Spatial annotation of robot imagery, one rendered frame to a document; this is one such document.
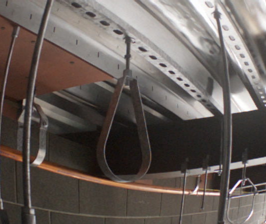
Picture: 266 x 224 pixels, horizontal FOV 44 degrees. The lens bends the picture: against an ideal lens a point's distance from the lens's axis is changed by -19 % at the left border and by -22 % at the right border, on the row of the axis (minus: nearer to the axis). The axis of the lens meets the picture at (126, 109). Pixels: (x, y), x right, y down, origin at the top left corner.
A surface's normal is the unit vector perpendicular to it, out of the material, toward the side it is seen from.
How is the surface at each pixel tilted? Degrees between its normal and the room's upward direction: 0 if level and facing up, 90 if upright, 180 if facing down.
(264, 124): 90
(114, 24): 180
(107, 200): 90
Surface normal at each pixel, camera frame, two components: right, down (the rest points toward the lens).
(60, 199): 0.86, -0.11
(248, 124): -0.51, -0.26
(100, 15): -0.04, 0.96
